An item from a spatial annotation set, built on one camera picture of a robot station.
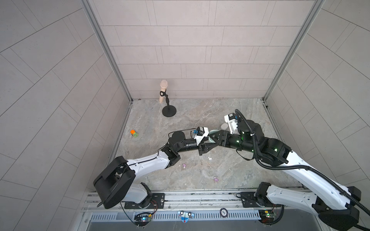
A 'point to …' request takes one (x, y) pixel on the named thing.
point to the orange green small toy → (134, 133)
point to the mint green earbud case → (210, 132)
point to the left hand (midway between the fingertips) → (218, 141)
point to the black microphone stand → (168, 110)
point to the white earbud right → (210, 158)
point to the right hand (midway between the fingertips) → (210, 139)
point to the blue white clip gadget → (185, 216)
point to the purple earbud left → (184, 165)
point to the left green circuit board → (142, 218)
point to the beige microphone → (163, 84)
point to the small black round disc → (223, 212)
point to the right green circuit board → (267, 216)
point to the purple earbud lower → (216, 179)
